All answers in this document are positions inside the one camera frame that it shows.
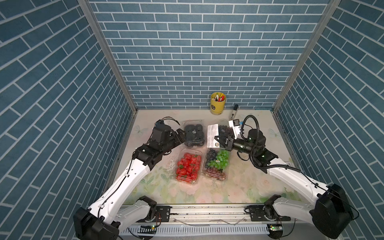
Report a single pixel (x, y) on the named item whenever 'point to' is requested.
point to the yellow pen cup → (218, 102)
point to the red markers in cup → (218, 97)
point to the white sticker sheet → (212, 132)
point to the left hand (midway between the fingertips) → (185, 136)
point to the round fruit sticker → (194, 131)
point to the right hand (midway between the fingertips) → (217, 139)
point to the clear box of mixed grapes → (217, 163)
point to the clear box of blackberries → (195, 133)
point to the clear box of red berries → (188, 165)
